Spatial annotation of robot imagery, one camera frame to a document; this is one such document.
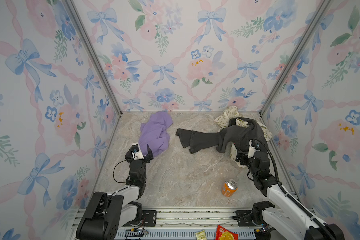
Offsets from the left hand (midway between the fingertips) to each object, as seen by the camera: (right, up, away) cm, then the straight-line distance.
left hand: (139, 145), depth 84 cm
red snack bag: (+43, -39, -15) cm, 60 cm away
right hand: (+60, -2, 0) cm, 60 cm away
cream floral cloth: (+60, +21, +23) cm, 67 cm away
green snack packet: (+33, -40, -15) cm, 53 cm away
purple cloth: (+5, +6, +19) cm, 20 cm away
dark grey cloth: (+56, +6, +5) cm, 56 cm away
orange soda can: (+47, -19, -11) cm, 52 cm away
